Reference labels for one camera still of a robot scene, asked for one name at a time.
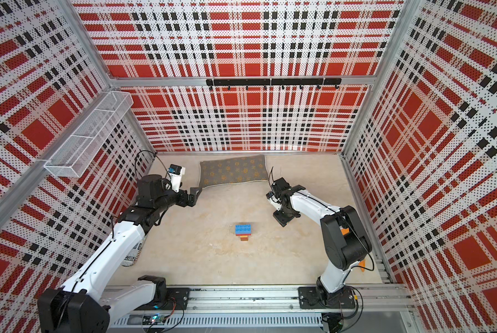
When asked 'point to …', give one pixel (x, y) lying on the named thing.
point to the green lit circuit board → (155, 319)
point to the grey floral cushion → (232, 170)
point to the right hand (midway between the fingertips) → (290, 216)
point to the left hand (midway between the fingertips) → (194, 186)
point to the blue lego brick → (243, 229)
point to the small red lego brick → (243, 238)
